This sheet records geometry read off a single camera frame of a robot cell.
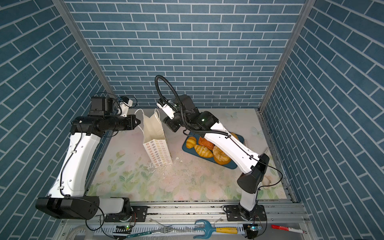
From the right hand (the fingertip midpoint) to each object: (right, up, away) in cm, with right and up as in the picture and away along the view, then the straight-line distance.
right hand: (164, 115), depth 69 cm
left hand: (-12, -3, +2) cm, 13 cm away
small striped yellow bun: (+11, -16, +28) cm, 34 cm away
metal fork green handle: (0, -54, 0) cm, 54 cm away
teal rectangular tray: (+36, -30, +22) cm, 51 cm away
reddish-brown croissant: (+20, -17, +26) cm, 37 cm away
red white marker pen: (+58, -54, 0) cm, 79 cm away
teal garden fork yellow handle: (+20, -53, -1) cm, 57 cm away
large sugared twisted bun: (+28, -24, +17) cm, 41 cm away
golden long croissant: (+19, -22, +23) cm, 37 cm away
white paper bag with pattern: (-5, -12, +2) cm, 13 cm away
